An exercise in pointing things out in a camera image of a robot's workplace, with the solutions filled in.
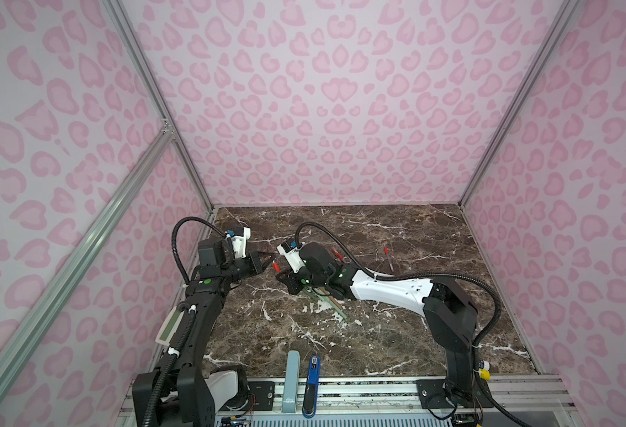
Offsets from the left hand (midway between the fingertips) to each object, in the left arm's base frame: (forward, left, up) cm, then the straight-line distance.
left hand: (273, 254), depth 79 cm
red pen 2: (+14, -40, -20) cm, 47 cm away
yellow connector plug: (-28, -60, -18) cm, 69 cm away
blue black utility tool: (-35, -11, -21) cm, 42 cm away
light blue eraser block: (-30, -6, -20) cm, 37 cm away
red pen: (-4, -1, -1) cm, 4 cm away
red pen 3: (+13, -20, -20) cm, 32 cm away
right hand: (-4, -2, -6) cm, 8 cm away
